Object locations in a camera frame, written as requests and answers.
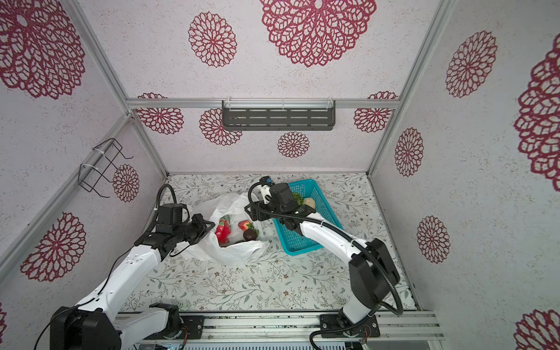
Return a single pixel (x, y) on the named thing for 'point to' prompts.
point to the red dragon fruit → (223, 230)
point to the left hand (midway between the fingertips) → (216, 226)
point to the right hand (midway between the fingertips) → (253, 202)
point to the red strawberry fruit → (246, 224)
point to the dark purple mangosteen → (250, 234)
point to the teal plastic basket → (294, 243)
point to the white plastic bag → (239, 207)
